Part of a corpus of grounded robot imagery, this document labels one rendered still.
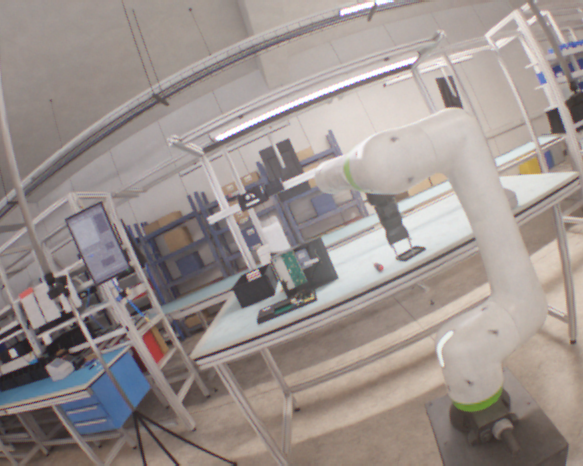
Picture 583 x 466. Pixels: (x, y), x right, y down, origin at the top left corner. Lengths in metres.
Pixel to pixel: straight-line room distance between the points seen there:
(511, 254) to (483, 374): 0.24
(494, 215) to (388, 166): 0.24
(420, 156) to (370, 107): 5.26
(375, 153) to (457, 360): 0.41
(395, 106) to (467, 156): 5.34
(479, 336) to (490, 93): 6.55
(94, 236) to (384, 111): 4.96
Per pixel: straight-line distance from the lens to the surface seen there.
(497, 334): 0.66
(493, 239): 0.68
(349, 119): 5.69
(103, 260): 2.29
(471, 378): 0.67
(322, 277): 1.46
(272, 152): 3.22
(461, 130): 0.65
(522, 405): 0.81
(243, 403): 1.58
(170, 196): 5.90
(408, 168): 0.57
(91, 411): 2.37
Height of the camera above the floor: 1.40
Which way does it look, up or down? 5 degrees down
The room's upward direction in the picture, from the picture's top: 24 degrees counter-clockwise
